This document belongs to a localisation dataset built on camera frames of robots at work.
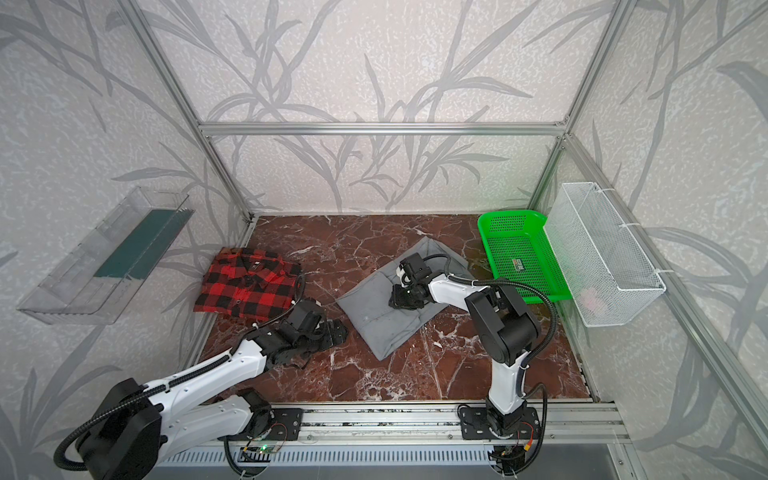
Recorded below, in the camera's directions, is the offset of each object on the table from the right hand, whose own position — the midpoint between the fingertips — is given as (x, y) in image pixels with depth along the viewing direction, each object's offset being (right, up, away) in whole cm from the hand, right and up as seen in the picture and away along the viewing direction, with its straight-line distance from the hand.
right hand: (392, 294), depth 95 cm
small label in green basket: (+45, +9, +10) cm, 47 cm away
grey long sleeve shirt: (-2, -8, -6) cm, 11 cm away
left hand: (-14, -8, -10) cm, 19 cm away
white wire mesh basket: (+46, +10, -35) cm, 58 cm away
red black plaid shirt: (-46, +4, -1) cm, 46 cm away
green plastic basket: (+47, +14, +13) cm, 50 cm away
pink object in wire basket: (+50, +3, -21) cm, 55 cm away
